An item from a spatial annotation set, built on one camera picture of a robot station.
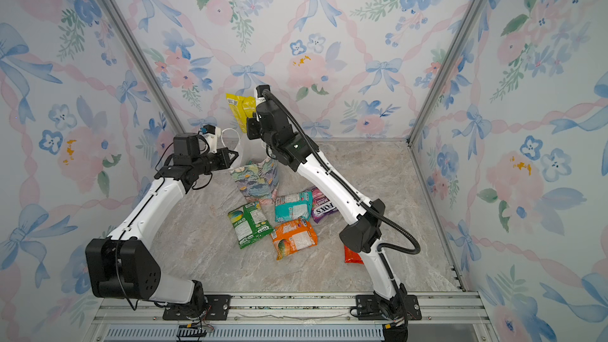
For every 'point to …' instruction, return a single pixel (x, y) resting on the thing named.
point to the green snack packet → (249, 223)
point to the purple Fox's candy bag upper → (321, 205)
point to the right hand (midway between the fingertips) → (253, 111)
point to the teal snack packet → (293, 207)
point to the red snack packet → (351, 256)
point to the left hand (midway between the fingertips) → (238, 151)
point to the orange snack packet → (293, 237)
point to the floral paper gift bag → (256, 171)
